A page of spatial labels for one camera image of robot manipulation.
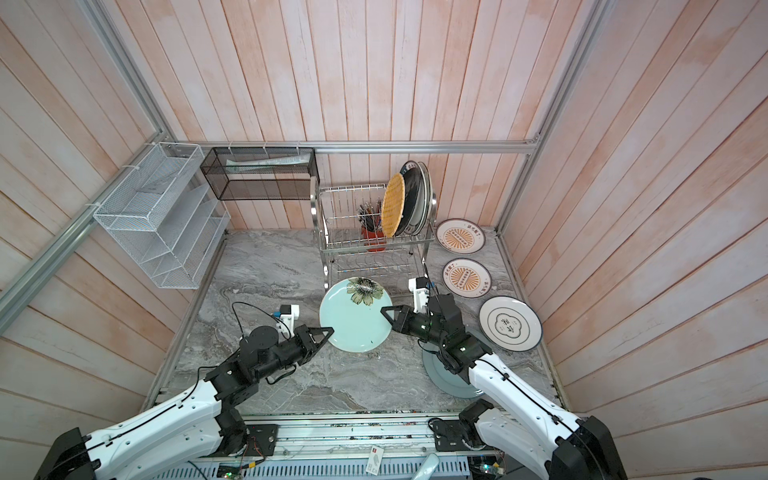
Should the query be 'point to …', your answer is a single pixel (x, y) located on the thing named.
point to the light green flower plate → (352, 307)
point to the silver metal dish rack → (334, 214)
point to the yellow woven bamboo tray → (393, 205)
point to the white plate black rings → (510, 324)
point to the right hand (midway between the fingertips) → (381, 311)
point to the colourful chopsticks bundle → (369, 214)
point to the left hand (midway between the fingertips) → (335, 337)
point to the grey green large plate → (445, 380)
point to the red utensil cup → (374, 241)
